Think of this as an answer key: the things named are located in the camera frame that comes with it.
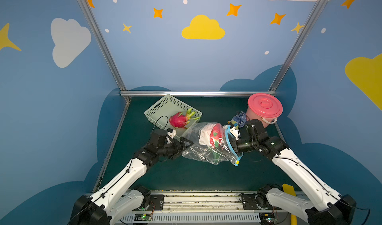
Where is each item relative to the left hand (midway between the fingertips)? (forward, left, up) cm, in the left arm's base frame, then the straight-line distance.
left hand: (191, 148), depth 74 cm
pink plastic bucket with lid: (+30, -46, -1) cm, 55 cm away
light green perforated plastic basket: (+39, +25, -19) cm, 50 cm away
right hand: (-2, -14, +5) cm, 15 cm away
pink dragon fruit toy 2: (+1, -11, +11) cm, 16 cm away
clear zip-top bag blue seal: (-1, -5, -1) cm, 5 cm away
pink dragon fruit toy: (+25, +9, -10) cm, 28 cm away
